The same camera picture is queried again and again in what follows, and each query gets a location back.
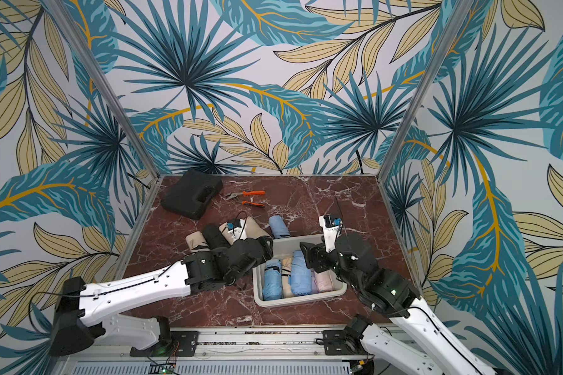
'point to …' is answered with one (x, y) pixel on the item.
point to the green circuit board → (163, 369)
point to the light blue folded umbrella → (278, 227)
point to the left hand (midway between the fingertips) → (265, 248)
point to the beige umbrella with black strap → (197, 242)
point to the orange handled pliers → (247, 193)
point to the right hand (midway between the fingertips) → (311, 241)
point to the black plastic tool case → (190, 195)
